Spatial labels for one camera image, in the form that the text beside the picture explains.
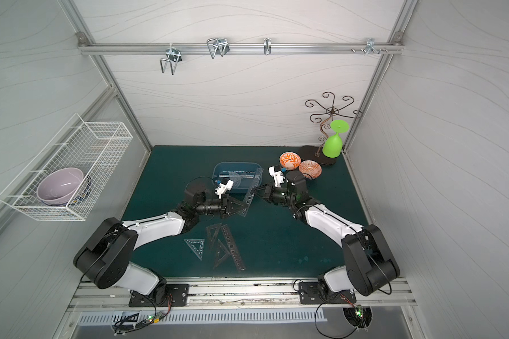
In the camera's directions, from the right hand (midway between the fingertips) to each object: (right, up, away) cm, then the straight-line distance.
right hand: (251, 189), depth 80 cm
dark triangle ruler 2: (-12, -27, +4) cm, 30 cm away
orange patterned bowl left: (+19, +12, +31) cm, 39 cm away
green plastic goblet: (+35, +18, +11) cm, 41 cm away
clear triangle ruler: (-22, -26, +4) cm, 34 cm away
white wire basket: (-59, +16, -2) cm, 61 cm away
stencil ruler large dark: (-5, -29, +1) cm, 29 cm away
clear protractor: (-9, +2, +27) cm, 29 cm away
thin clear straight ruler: (-9, +4, +28) cm, 29 cm away
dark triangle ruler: (-17, -22, +7) cm, 29 cm away
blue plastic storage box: (-15, +8, +30) cm, 35 cm away
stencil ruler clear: (0, -2, 0) cm, 2 cm away
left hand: (-2, -7, -4) cm, 8 cm away
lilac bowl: (-57, +2, -19) cm, 60 cm away
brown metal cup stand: (+34, +16, +35) cm, 51 cm away
